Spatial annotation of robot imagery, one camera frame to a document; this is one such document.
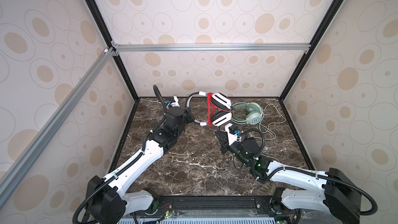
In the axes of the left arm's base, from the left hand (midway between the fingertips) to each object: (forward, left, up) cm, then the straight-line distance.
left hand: (195, 105), depth 74 cm
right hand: (-10, -11, -8) cm, 17 cm away
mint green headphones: (+13, -35, -24) cm, 44 cm away
